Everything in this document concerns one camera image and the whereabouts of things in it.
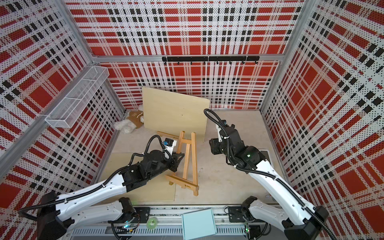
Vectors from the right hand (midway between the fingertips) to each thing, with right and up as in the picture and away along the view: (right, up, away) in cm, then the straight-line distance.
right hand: (216, 141), depth 72 cm
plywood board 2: (-26, +15, +19) cm, 36 cm away
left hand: (-16, -7, +2) cm, 18 cm away
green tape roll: (-33, -41, -1) cm, 52 cm away
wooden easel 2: (-18, +2, -3) cm, 18 cm away
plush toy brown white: (-55, +11, +32) cm, 65 cm away
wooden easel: (-12, -16, -8) cm, 22 cm away
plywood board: (-32, -28, +9) cm, 43 cm away
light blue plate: (-9, -38, -4) cm, 39 cm away
